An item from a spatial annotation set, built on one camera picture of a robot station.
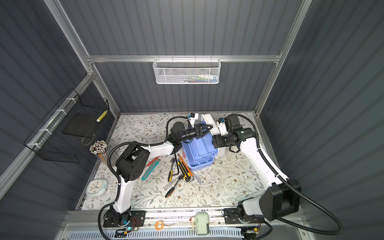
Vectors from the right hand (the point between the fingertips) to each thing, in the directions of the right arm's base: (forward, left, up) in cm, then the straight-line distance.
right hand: (221, 141), depth 81 cm
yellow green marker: (+10, +65, +11) cm, 67 cm away
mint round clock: (-20, +69, -14) cm, 73 cm away
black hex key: (-6, +26, -17) cm, 32 cm away
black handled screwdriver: (-21, +28, -18) cm, 40 cm away
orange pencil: (-7, +19, -18) cm, 27 cm away
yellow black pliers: (-12, +29, -16) cm, 35 cm away
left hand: (+5, +4, +5) cm, 9 cm away
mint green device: (-37, +11, -13) cm, 40 cm away
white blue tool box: (-5, +11, -5) cm, 13 cm away
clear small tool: (-14, +12, -18) cm, 26 cm away
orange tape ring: (-37, +32, -18) cm, 52 cm away
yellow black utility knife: (-10, +21, -17) cm, 29 cm away
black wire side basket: (-4, +78, +12) cm, 79 cm away
